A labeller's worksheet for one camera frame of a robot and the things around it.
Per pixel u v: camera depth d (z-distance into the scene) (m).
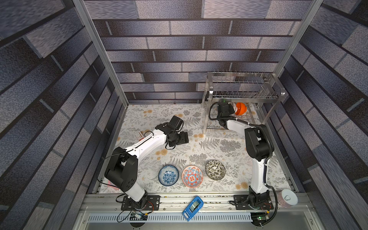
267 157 0.54
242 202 0.73
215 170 0.84
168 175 0.82
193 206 0.68
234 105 1.03
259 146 0.55
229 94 1.14
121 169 0.45
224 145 0.95
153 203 0.73
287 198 0.71
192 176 0.82
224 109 0.81
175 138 0.73
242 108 1.03
